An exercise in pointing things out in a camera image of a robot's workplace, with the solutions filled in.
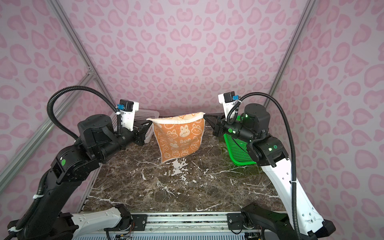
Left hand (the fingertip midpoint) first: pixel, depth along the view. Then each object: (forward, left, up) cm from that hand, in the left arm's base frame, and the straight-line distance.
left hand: (150, 118), depth 54 cm
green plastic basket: (+9, -43, -46) cm, 64 cm away
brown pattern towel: (+1, -9, -13) cm, 15 cm away
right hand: (+1, -20, 0) cm, 20 cm away
